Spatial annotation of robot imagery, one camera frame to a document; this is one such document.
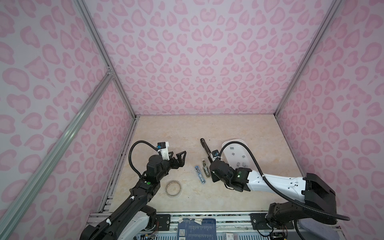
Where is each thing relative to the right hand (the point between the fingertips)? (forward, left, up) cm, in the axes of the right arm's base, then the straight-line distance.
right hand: (212, 168), depth 81 cm
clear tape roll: (-8, +22, -10) cm, 25 cm away
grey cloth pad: (-26, -51, -7) cm, 58 cm away
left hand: (+6, +17, +8) cm, 20 cm away
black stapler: (+21, +5, -7) cm, 23 cm away
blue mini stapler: (-1, +7, -9) cm, 11 cm away
